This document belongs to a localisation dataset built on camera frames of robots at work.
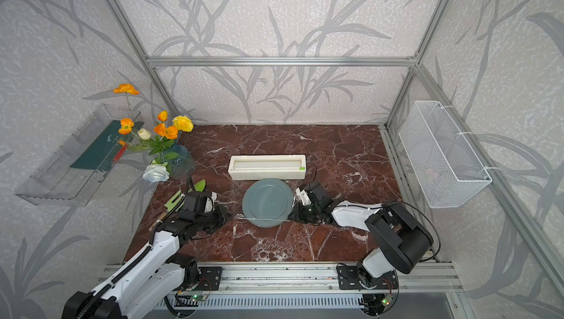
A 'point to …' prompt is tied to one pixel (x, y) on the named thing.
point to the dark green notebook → (100, 155)
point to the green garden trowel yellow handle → (200, 185)
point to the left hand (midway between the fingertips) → (234, 214)
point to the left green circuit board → (197, 297)
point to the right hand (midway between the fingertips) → (287, 216)
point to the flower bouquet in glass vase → (172, 159)
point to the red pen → (121, 151)
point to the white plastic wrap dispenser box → (267, 167)
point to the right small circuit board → (387, 300)
